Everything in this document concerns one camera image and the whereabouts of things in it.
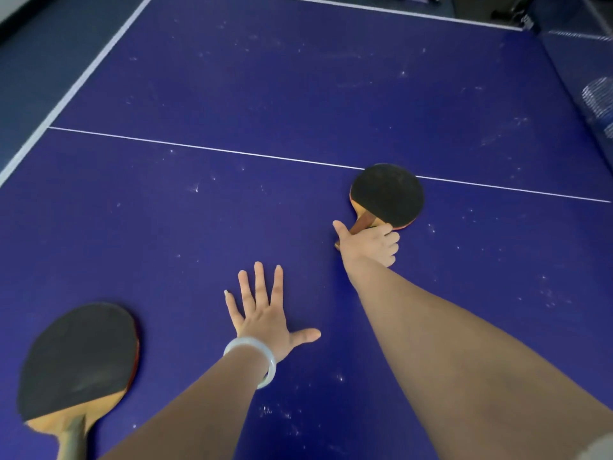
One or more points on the white shirt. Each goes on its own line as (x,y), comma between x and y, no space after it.
(601,450)

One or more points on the clear plastic water bottle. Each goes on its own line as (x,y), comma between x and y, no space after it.
(598,102)

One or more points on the person's left forearm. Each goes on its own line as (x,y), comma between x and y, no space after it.
(191,416)

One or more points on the person's left hand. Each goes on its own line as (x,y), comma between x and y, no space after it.
(263,325)

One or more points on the white jade bangle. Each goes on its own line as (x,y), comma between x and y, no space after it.
(249,341)

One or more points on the black table tennis paddle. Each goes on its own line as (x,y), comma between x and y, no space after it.
(76,354)
(390,191)

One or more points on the person's right forearm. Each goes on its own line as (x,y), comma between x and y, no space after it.
(455,354)

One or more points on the blue table net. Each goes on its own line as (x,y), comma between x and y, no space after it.
(565,67)

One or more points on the person's right hand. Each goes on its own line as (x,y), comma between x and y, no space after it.
(371,246)

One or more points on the blue table tennis table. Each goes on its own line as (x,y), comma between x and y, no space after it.
(239,90)

